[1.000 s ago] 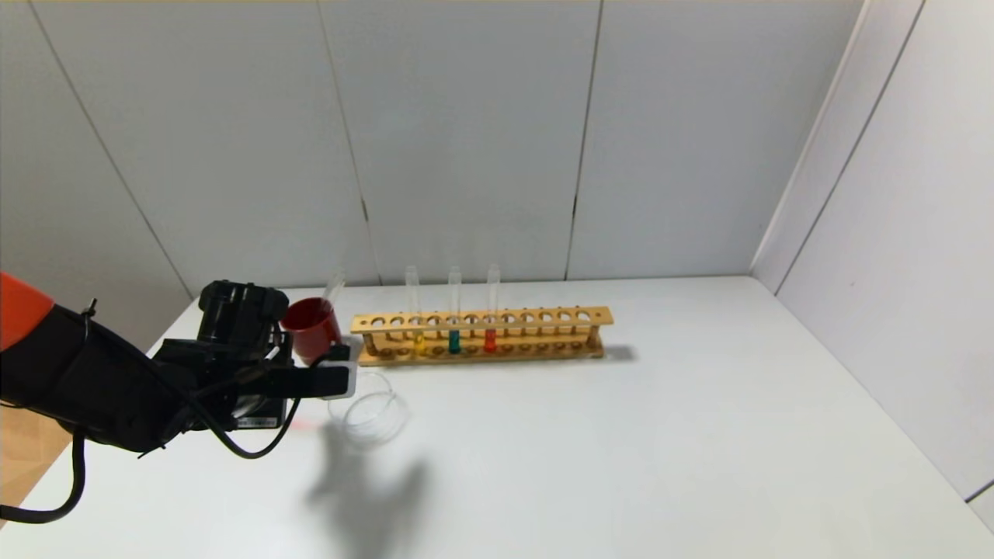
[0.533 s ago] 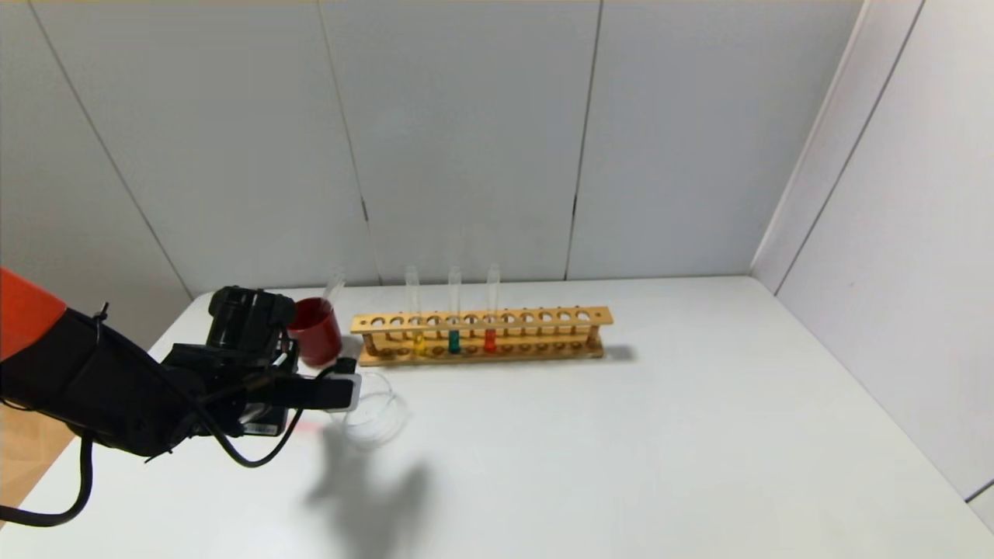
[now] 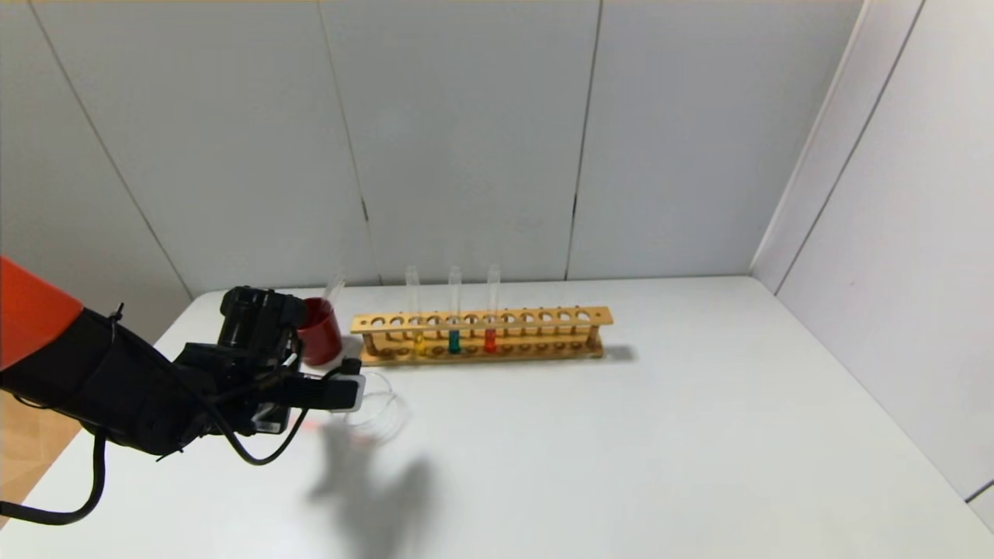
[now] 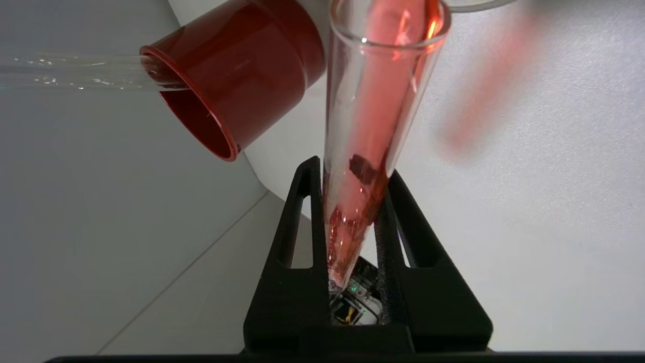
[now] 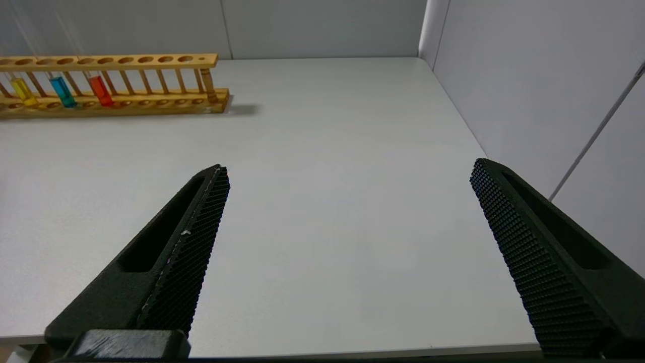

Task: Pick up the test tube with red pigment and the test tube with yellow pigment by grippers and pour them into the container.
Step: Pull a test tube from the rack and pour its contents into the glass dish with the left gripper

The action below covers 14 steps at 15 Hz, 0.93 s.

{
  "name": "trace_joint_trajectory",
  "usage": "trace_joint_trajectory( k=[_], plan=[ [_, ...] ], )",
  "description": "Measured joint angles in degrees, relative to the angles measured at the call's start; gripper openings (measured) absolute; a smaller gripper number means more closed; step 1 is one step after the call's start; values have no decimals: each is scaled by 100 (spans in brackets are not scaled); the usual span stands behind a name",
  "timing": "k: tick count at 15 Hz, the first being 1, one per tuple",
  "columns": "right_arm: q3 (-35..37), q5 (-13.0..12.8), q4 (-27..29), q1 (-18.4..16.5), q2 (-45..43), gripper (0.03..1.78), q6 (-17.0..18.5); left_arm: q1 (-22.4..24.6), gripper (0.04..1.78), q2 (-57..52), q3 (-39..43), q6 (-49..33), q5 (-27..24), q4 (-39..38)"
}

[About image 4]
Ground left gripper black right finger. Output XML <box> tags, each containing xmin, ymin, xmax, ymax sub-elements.
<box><xmin>367</xmin><ymin>160</ymin><xmax>493</xmax><ymax>353</ymax></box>

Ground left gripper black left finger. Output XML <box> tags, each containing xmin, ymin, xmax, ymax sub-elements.
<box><xmin>244</xmin><ymin>156</ymin><xmax>332</xmax><ymax>353</ymax></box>

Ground red pigment glass test tube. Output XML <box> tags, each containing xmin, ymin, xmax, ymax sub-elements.
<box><xmin>322</xmin><ymin>0</ymin><xmax>452</xmax><ymax>293</ymax></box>

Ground black device with green light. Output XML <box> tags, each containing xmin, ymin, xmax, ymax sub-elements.
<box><xmin>330</xmin><ymin>256</ymin><xmax>386</xmax><ymax>326</ymax></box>

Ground dark red cup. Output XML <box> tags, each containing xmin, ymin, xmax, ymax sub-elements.
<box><xmin>140</xmin><ymin>0</ymin><xmax>326</xmax><ymax>162</ymax></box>

